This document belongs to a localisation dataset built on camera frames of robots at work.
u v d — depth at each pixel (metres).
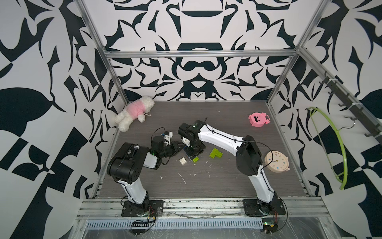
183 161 0.89
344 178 0.59
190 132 0.64
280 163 0.87
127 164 0.48
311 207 0.76
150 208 0.72
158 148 0.75
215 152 0.91
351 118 0.58
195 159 0.83
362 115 0.55
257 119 1.05
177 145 0.86
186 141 0.80
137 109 1.03
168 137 0.88
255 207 0.74
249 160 0.53
